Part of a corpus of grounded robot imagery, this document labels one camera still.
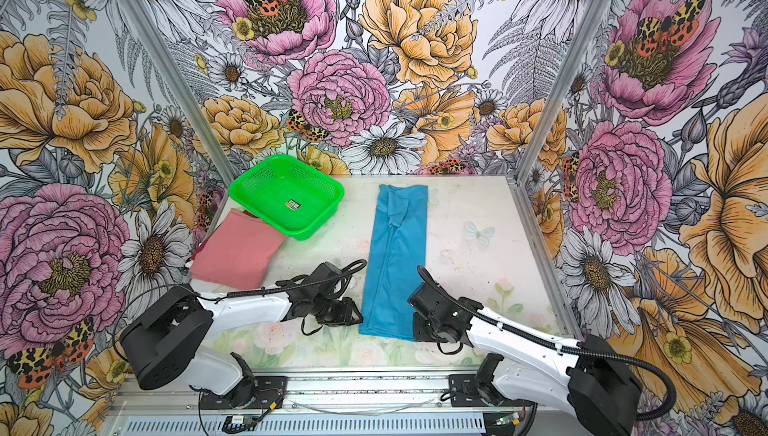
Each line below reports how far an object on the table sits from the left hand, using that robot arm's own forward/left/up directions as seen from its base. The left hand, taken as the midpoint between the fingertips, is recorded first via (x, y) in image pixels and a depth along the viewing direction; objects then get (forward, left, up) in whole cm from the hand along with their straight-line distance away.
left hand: (355, 328), depth 84 cm
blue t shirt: (+20, -12, 0) cm, 23 cm away
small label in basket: (+45, +25, 0) cm, 51 cm away
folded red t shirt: (+23, +38, +2) cm, 44 cm away
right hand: (-4, -18, +2) cm, 19 cm away
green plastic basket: (+52, +29, -1) cm, 59 cm away
